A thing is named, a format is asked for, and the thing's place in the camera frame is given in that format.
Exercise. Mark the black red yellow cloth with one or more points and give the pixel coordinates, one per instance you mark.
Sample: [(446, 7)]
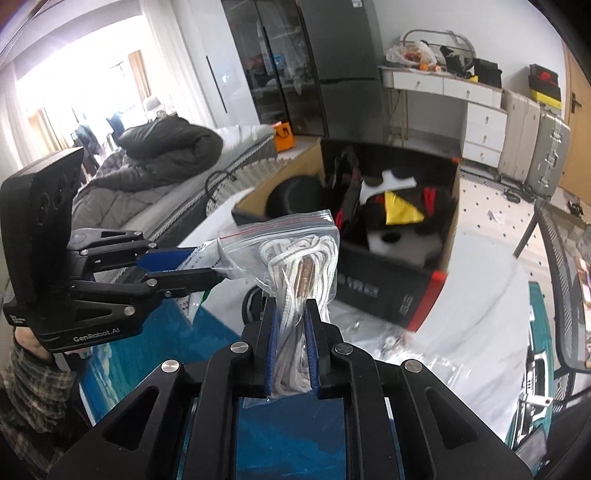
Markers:
[(395, 210)]

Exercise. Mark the black bag on desk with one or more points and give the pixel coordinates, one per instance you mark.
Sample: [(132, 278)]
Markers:
[(488, 73)]

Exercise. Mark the zip bag with white cable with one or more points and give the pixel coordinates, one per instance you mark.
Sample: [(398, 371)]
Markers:
[(293, 258)]

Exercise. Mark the dark grey refrigerator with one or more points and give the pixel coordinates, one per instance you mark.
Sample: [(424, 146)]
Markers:
[(346, 45)]

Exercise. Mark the plastic bag of fruit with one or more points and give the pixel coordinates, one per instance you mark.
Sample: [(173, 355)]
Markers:
[(413, 54)]

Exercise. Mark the plaid sleeve forearm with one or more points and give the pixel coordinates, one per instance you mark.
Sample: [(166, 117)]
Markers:
[(39, 418)]

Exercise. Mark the orange bag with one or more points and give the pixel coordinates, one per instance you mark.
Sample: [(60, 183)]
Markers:
[(283, 137)]

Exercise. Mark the white suitcase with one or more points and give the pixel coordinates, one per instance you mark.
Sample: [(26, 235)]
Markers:
[(523, 116)]

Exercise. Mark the black ROG cardboard box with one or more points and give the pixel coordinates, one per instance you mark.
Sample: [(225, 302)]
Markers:
[(396, 290)]

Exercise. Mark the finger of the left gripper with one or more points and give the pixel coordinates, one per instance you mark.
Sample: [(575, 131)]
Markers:
[(181, 283), (166, 259)]

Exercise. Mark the white dressing desk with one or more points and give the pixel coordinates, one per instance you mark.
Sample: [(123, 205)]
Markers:
[(444, 115)]

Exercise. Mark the black mesh ear cushion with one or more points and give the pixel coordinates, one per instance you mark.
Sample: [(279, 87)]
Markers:
[(298, 194)]

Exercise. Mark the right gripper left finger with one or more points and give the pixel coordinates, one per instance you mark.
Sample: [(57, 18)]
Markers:
[(180, 420)]

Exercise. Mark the wooden door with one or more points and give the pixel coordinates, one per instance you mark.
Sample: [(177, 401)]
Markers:
[(576, 175)]

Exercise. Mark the stacked shoe boxes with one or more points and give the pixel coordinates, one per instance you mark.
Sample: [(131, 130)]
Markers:
[(544, 86)]

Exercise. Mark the small zip bag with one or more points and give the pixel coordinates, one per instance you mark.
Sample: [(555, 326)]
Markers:
[(204, 256)]

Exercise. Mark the black round pad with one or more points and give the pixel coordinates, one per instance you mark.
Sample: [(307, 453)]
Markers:
[(253, 305)]

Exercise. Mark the person's left hand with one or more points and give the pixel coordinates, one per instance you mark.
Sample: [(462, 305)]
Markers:
[(25, 337)]

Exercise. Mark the blue patterned mat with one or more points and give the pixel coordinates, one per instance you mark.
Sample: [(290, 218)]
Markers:
[(181, 422)]

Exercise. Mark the dark puffer jacket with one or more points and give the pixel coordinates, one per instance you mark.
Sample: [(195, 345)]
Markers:
[(150, 161)]

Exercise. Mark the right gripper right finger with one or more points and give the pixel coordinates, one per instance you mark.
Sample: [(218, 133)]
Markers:
[(401, 421)]

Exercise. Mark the glass door cabinet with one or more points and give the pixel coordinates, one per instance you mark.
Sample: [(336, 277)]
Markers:
[(273, 50)]

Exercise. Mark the silver suitcase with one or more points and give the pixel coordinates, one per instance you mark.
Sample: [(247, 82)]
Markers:
[(549, 155)]

